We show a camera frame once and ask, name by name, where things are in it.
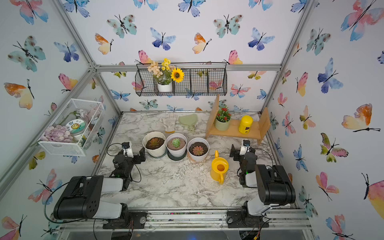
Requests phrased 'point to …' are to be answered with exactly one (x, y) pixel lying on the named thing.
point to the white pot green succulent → (176, 144)
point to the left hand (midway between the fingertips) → (138, 146)
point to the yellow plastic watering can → (219, 166)
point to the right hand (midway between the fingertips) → (242, 144)
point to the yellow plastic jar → (244, 126)
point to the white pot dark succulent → (154, 143)
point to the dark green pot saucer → (177, 158)
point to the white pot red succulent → (198, 149)
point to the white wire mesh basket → (92, 112)
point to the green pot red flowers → (223, 118)
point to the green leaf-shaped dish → (190, 120)
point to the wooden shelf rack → (259, 129)
